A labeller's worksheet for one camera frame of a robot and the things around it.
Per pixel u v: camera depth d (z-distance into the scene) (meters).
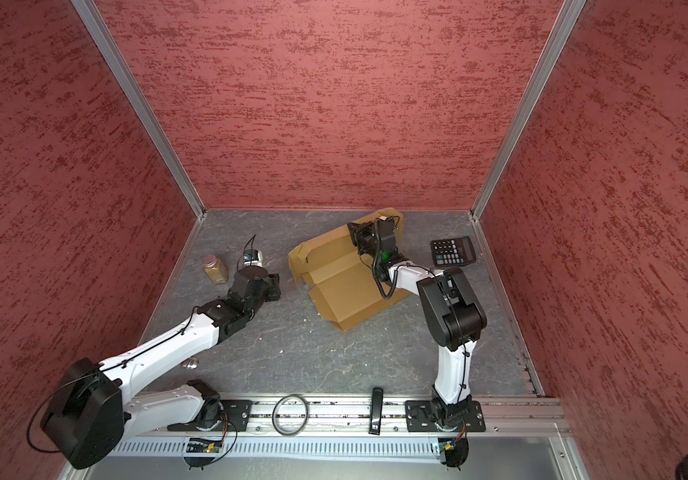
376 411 0.73
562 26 0.73
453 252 1.06
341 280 1.02
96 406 0.40
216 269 0.94
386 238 0.74
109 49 0.76
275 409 0.74
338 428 0.73
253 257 0.74
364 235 0.85
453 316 0.52
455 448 0.72
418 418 0.74
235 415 0.74
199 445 0.73
